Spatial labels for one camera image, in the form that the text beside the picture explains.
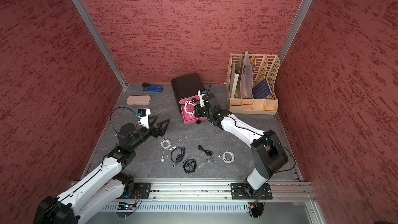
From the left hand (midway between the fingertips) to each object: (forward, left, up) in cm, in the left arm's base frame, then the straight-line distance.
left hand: (163, 121), depth 78 cm
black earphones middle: (-12, -8, -19) cm, 24 cm away
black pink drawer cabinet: (+27, -9, -3) cm, 28 cm away
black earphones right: (-10, -24, -18) cm, 31 cm away
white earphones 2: (+12, -12, +1) cm, 17 cm away
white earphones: (-3, +2, -17) cm, 17 cm away
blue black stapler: (+40, +23, -17) cm, 49 cm away
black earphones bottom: (-17, -13, -18) cm, 28 cm away
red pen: (+48, -36, -19) cm, 63 cm away
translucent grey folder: (+40, -52, -7) cm, 66 cm away
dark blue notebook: (+30, -61, -8) cm, 68 cm away
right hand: (+10, -16, -3) cm, 19 cm away
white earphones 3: (-12, -35, -19) cm, 41 cm away
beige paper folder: (+25, -39, +9) cm, 47 cm away
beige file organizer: (+44, -63, +2) cm, 76 cm away
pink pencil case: (+27, +26, -16) cm, 40 cm away
